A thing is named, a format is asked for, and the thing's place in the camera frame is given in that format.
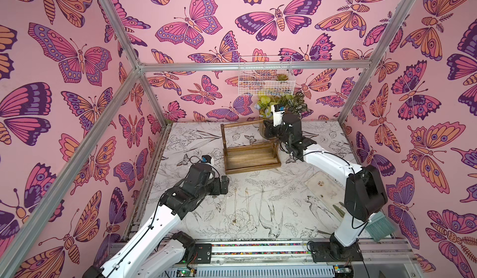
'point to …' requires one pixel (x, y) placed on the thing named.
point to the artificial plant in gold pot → (293, 103)
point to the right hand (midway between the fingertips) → (267, 118)
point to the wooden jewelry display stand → (249, 157)
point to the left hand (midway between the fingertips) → (221, 178)
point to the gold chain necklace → (234, 221)
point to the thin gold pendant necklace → (248, 203)
